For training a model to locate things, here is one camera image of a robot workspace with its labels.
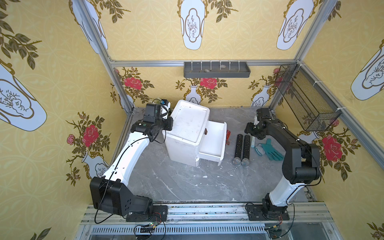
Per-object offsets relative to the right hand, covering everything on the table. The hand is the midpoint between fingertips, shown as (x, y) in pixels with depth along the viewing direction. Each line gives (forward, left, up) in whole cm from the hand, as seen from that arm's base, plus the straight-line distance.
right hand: (245, 131), depth 96 cm
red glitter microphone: (-7, +12, +4) cm, 15 cm away
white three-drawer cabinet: (-20, +37, +15) cm, 45 cm away
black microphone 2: (-10, -1, -5) cm, 12 cm away
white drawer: (-11, +21, 0) cm, 24 cm away
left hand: (-6, +45, +16) cm, 48 cm away
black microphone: (-18, +6, -4) cm, 20 cm away
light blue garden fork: (-3, -6, -6) cm, 9 cm away
